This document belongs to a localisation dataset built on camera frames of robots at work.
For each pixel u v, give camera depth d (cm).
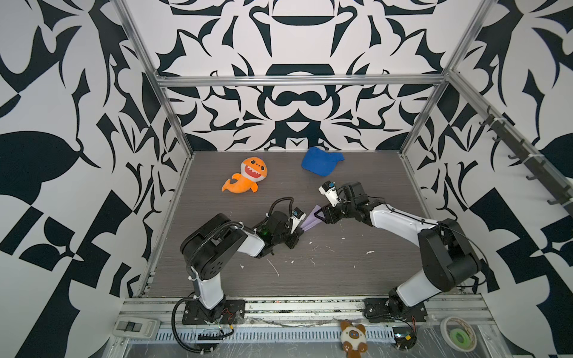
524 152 60
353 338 67
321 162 113
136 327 70
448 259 45
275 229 74
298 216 81
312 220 91
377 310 74
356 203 71
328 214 79
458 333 70
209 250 48
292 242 83
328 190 81
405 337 71
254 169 102
